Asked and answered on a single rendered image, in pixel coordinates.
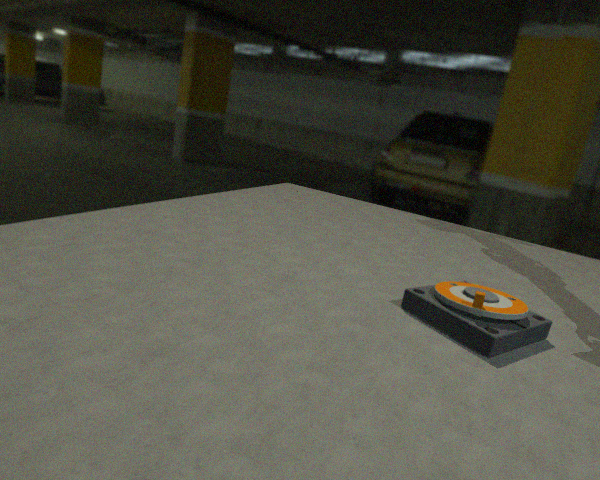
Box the orange and white round plate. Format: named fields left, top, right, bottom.
left=434, top=282, right=529, bottom=320

